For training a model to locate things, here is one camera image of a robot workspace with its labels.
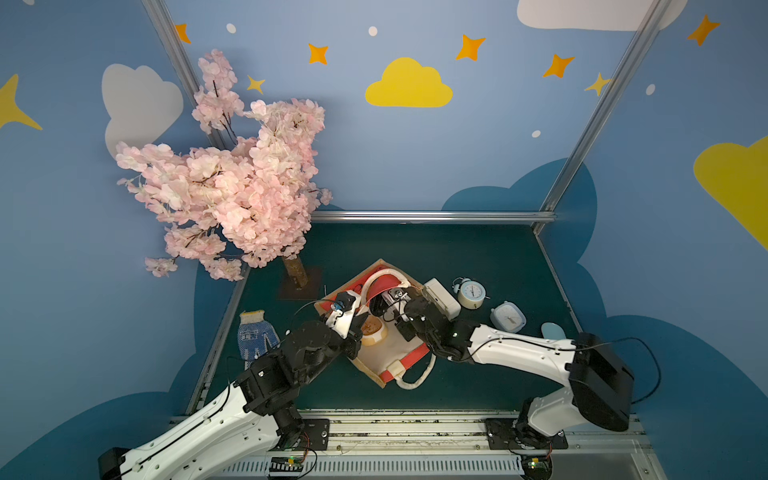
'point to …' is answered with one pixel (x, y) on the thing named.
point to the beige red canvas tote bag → (385, 356)
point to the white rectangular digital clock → (437, 294)
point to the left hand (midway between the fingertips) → (365, 310)
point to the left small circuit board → (286, 464)
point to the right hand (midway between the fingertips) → (406, 303)
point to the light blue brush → (552, 331)
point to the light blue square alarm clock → (508, 317)
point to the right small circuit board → (536, 467)
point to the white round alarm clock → (471, 294)
